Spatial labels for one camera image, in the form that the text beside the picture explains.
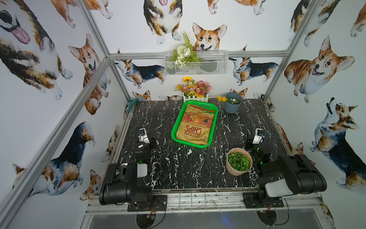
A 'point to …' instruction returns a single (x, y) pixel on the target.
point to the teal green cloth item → (131, 101)
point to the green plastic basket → (181, 109)
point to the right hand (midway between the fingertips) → (257, 131)
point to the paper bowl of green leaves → (238, 161)
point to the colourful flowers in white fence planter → (194, 91)
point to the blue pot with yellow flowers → (232, 102)
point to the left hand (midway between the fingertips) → (147, 131)
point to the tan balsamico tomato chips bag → (196, 125)
